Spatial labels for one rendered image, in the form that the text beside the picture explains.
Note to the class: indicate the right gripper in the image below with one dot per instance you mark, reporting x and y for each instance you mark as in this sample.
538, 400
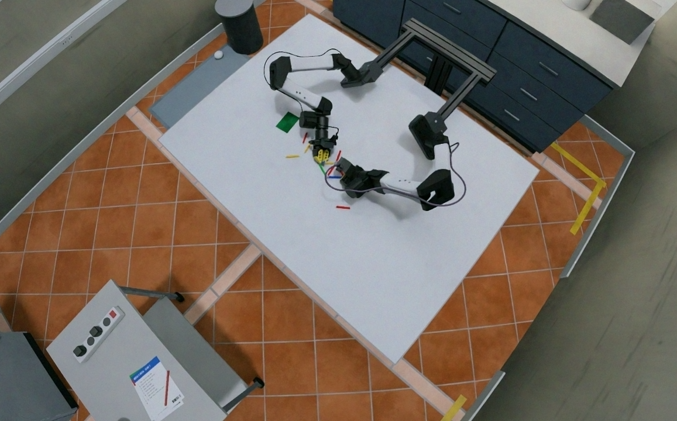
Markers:
319, 153

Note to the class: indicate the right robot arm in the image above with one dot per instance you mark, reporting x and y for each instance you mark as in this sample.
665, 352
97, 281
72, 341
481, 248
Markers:
321, 106

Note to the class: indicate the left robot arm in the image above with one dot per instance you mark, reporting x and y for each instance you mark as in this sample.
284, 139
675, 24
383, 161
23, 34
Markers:
437, 147

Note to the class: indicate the green rectangular block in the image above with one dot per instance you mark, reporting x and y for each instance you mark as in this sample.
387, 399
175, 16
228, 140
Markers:
287, 122

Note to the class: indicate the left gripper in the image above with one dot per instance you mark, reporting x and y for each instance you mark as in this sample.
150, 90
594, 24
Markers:
345, 180

